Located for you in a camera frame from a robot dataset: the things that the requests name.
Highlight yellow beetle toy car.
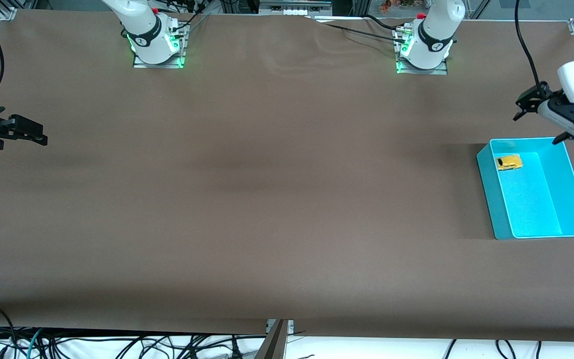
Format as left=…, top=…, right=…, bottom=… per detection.
left=496, top=155, right=523, bottom=171

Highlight turquoise plastic bin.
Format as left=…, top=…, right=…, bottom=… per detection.
left=476, top=137, right=574, bottom=240

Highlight orange background objects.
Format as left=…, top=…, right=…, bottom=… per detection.
left=381, top=0, right=427, bottom=9

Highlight brown table cover sheet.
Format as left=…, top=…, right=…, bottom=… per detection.
left=0, top=9, right=574, bottom=343

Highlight white background device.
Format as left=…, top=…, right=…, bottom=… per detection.
left=259, top=0, right=333, bottom=16

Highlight brown metal bar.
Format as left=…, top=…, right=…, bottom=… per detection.
left=255, top=319, right=288, bottom=359

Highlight silver table edge plate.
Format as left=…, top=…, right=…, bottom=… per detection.
left=266, top=319, right=295, bottom=334

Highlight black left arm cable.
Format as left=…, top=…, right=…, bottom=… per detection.
left=515, top=0, right=543, bottom=89

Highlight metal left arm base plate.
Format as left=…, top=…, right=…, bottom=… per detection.
left=396, top=27, right=448, bottom=75

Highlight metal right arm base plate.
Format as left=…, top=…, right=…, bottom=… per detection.
left=133, top=22, right=186, bottom=69

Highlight short black table cable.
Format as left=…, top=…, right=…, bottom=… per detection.
left=366, top=14, right=407, bottom=31

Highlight long black table cable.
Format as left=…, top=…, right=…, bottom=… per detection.
left=307, top=16, right=407, bottom=44

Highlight black base cable bundle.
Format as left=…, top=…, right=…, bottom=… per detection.
left=157, top=0, right=213, bottom=38

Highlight green floor cable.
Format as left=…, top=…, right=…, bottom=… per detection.
left=25, top=328, right=44, bottom=359

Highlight black floor cable loop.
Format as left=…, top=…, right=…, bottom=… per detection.
left=495, top=340, right=518, bottom=359

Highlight tangled black floor cables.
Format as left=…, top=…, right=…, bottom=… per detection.
left=43, top=332, right=268, bottom=359

